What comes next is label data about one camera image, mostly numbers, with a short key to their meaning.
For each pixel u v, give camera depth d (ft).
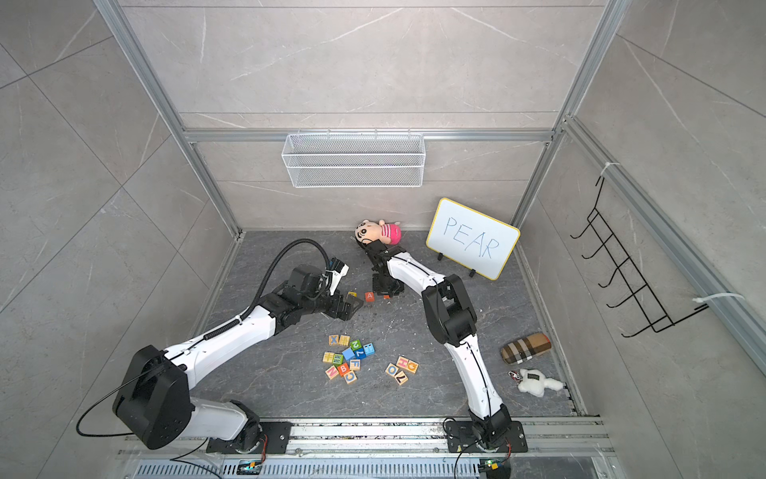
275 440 2.41
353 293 3.26
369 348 2.87
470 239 3.39
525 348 2.81
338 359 2.81
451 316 1.95
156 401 1.35
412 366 2.75
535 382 2.62
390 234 3.65
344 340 2.94
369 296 3.25
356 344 2.89
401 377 2.69
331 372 2.74
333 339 2.95
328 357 2.81
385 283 2.89
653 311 2.01
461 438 2.39
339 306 2.41
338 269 2.44
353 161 3.30
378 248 2.80
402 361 2.81
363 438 2.45
